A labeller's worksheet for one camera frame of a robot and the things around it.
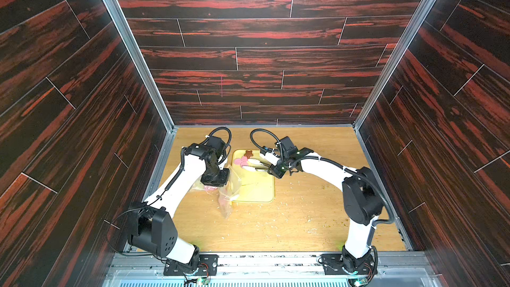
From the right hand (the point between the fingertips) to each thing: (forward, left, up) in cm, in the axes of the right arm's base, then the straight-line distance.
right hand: (275, 165), depth 95 cm
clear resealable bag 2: (-12, +36, -5) cm, 38 cm away
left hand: (-14, +22, +7) cm, 27 cm away
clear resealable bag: (-13, +22, -4) cm, 26 cm away
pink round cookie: (+6, +17, -6) cm, 19 cm away
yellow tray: (-8, +9, -7) cm, 14 cm away
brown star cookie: (+11, +14, -5) cm, 18 cm away
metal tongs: (+1, +6, 0) cm, 6 cm away
